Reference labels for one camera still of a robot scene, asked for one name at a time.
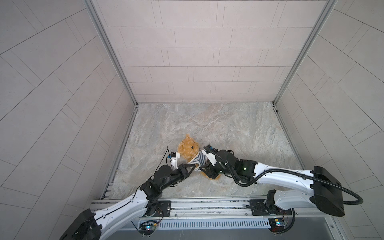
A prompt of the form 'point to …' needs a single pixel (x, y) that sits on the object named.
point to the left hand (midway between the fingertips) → (199, 168)
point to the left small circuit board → (149, 225)
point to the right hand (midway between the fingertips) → (201, 169)
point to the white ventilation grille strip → (212, 222)
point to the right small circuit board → (277, 225)
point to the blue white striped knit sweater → (201, 158)
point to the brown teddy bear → (188, 148)
